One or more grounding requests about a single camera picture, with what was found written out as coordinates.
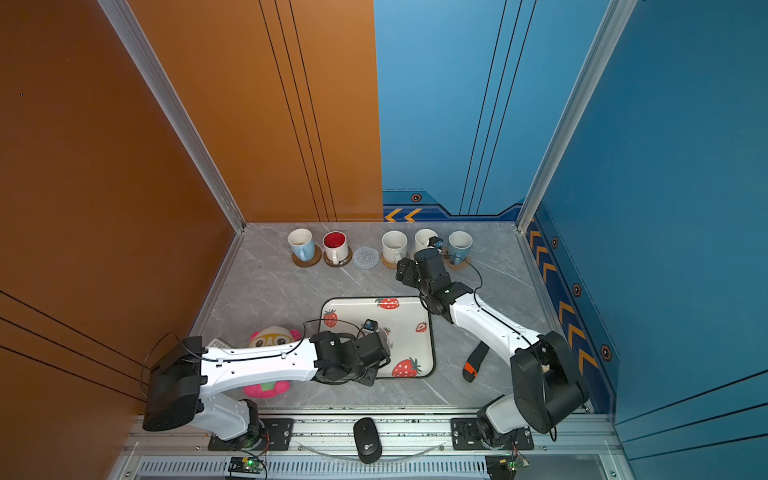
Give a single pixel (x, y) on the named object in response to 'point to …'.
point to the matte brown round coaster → (310, 263)
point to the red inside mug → (336, 246)
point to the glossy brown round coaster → (341, 264)
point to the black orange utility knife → (474, 362)
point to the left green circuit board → (250, 465)
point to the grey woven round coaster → (366, 257)
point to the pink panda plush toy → (271, 336)
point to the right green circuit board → (503, 467)
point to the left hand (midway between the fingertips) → (375, 369)
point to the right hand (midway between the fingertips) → (405, 267)
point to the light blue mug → (302, 244)
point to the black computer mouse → (368, 443)
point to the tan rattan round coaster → (389, 264)
